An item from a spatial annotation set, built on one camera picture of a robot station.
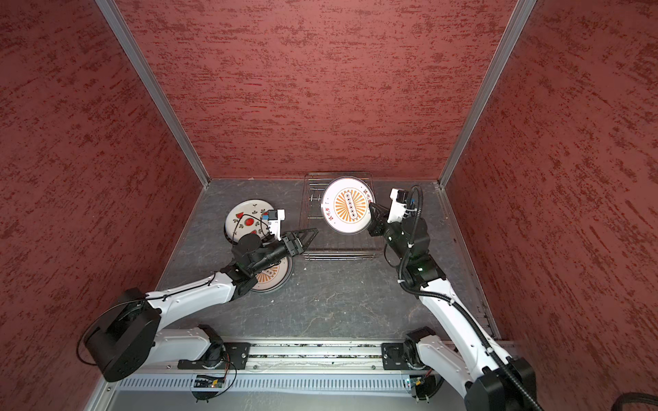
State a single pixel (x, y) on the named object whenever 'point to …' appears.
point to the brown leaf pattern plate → (345, 205)
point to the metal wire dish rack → (328, 243)
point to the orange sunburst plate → (274, 276)
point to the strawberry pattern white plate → (245, 217)
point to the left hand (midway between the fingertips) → (313, 236)
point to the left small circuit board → (203, 381)
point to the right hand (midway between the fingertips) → (367, 208)
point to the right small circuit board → (415, 380)
